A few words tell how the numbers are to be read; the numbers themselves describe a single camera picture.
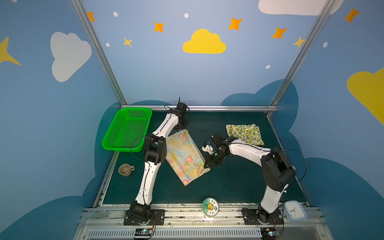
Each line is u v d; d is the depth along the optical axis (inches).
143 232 27.7
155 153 25.6
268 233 28.1
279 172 19.2
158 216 29.5
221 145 27.1
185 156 37.7
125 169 34.8
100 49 32.9
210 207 27.7
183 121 37.7
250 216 29.5
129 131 45.1
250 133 42.1
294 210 29.4
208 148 32.3
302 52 33.8
